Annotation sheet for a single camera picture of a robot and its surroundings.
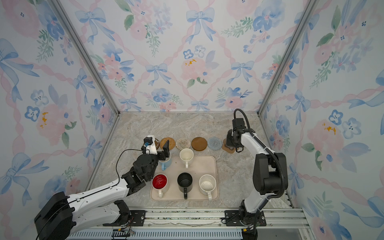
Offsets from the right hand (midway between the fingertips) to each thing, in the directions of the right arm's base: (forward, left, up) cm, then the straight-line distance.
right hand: (231, 141), depth 94 cm
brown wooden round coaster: (+3, +20, -8) cm, 22 cm away
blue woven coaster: (+4, +10, -7) cm, 13 cm away
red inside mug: (-24, +42, -5) cm, 49 cm away
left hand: (-10, +40, +16) cm, 44 cm away
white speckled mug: (-24, +16, -6) cm, 30 cm away
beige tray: (-30, +35, -8) cm, 47 cm away
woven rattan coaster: (+4, +39, -8) cm, 40 cm away
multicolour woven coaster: (+2, +31, -6) cm, 32 cm away
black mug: (-24, +28, -5) cm, 37 cm away
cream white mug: (-8, +28, -3) cm, 29 cm away
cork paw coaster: (-1, +2, -7) cm, 7 cm away
